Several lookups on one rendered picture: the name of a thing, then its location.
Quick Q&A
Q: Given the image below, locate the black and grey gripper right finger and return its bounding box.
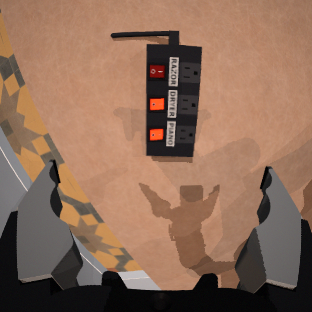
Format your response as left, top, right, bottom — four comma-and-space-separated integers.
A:
235, 166, 312, 312

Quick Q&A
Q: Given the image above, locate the black power strip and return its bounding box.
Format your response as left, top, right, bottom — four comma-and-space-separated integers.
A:
111, 30, 202, 157

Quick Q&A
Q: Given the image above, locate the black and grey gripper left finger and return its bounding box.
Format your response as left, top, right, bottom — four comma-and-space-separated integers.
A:
0, 160, 83, 312

